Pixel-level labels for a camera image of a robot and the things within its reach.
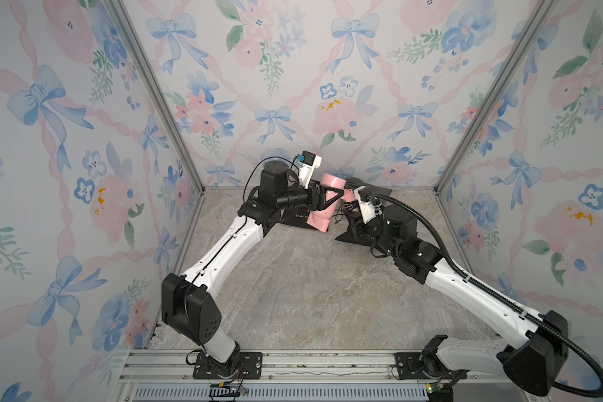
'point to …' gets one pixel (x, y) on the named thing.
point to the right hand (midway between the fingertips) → (343, 194)
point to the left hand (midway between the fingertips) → (339, 190)
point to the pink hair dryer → (320, 219)
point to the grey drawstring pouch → (353, 183)
